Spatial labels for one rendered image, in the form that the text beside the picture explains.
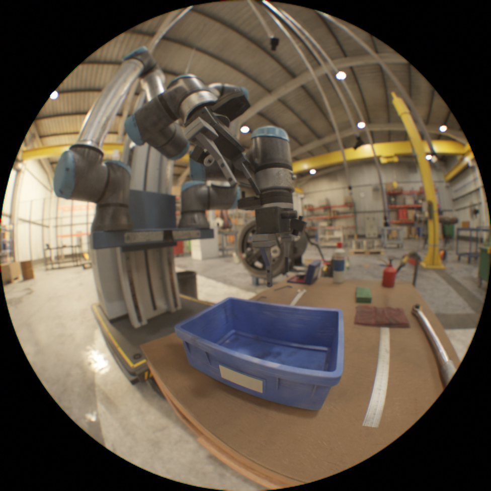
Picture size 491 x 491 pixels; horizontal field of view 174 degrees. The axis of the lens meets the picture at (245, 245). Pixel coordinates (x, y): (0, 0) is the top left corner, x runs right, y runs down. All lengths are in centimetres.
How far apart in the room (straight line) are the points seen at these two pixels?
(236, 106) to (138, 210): 67
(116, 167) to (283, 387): 77
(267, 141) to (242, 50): 801
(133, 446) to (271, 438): 68
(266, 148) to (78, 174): 52
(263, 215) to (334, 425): 40
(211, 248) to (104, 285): 497
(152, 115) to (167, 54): 794
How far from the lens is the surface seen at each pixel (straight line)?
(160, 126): 43
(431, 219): 421
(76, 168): 57
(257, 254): 185
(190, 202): 89
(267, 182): 34
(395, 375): 43
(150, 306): 100
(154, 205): 90
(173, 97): 42
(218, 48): 815
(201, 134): 23
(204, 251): 556
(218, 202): 91
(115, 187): 66
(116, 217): 63
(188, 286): 178
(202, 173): 44
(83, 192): 60
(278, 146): 37
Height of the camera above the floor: 76
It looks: 4 degrees down
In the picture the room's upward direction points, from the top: 3 degrees counter-clockwise
